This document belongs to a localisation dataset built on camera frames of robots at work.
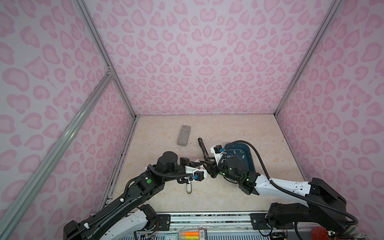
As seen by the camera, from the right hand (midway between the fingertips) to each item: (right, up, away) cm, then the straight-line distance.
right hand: (203, 160), depth 75 cm
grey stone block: (-12, +11, +29) cm, 33 cm away
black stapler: (+1, +4, +25) cm, 25 cm away
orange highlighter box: (-1, -33, -6) cm, 33 cm away
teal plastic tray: (+27, +2, +23) cm, 35 cm away
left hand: (-1, +2, -7) cm, 8 cm away
